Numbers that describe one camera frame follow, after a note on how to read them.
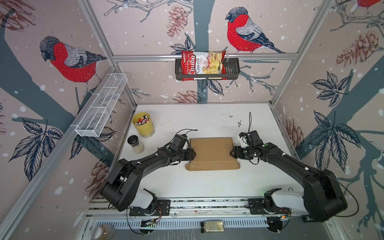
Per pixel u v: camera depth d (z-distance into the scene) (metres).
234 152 0.81
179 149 0.71
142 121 0.95
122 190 0.43
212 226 0.66
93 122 0.71
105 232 0.61
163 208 0.73
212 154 0.87
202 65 0.88
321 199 0.41
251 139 0.69
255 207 0.73
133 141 0.87
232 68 0.95
